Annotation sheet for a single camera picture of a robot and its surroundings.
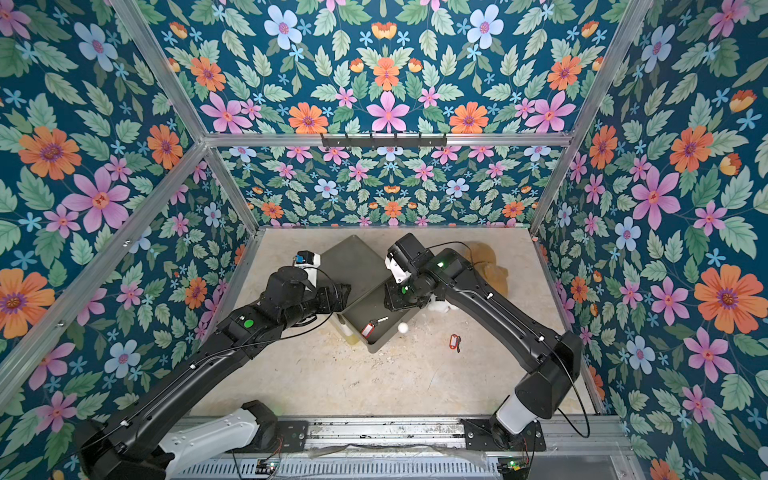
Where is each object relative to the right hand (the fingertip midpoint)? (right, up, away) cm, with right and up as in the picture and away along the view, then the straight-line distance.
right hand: (391, 300), depth 73 cm
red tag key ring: (+19, -16, +17) cm, 30 cm away
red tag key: (-6, -8, +4) cm, 10 cm away
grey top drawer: (-6, -3, +7) cm, 9 cm away
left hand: (-13, +3, +1) cm, 13 cm away
